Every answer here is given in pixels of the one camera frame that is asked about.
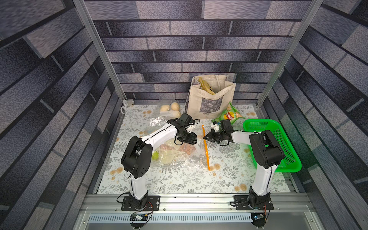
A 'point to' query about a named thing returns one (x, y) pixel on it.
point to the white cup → (126, 102)
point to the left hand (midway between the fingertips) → (193, 139)
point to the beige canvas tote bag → (201, 105)
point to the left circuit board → (135, 216)
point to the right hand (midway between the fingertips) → (202, 136)
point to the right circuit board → (259, 219)
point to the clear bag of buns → (168, 109)
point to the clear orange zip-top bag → (173, 156)
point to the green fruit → (155, 155)
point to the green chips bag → (230, 113)
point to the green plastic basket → (291, 162)
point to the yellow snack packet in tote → (205, 86)
